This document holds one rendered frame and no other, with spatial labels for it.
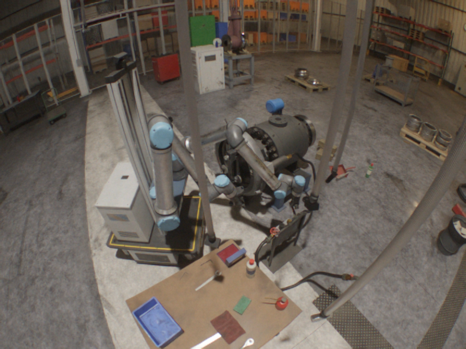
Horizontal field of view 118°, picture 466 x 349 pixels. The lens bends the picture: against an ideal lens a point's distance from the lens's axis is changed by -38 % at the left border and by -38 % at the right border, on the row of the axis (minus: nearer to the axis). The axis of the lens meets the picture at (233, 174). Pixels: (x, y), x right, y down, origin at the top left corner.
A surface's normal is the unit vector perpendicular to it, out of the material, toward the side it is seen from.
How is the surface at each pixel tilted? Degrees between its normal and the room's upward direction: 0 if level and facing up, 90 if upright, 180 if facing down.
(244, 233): 0
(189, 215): 0
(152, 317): 0
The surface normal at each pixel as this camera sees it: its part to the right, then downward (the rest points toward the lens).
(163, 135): 0.42, 0.48
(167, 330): -0.03, -0.76
